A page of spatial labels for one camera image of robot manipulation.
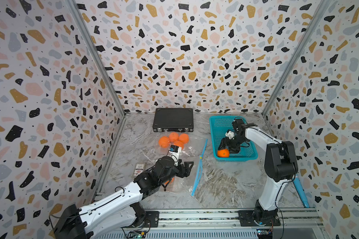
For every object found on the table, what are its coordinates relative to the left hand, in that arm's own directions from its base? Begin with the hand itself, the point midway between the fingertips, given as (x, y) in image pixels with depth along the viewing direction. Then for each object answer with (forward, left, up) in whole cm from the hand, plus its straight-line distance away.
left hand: (190, 162), depth 75 cm
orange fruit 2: (-10, +9, +2) cm, 13 cm away
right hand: (+14, -21, -12) cm, 28 cm away
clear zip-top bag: (+23, -2, -19) cm, 29 cm away
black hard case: (+40, +15, -12) cm, 45 cm away
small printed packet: (+5, +30, -16) cm, 34 cm away
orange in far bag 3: (+26, +4, -15) cm, 30 cm away
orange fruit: (+11, -21, -10) cm, 25 cm away
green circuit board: (-28, +26, -18) cm, 42 cm away
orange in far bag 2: (+25, +11, -12) cm, 30 cm away
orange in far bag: (+20, +16, -11) cm, 28 cm away
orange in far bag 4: (+19, +7, -11) cm, 23 cm away
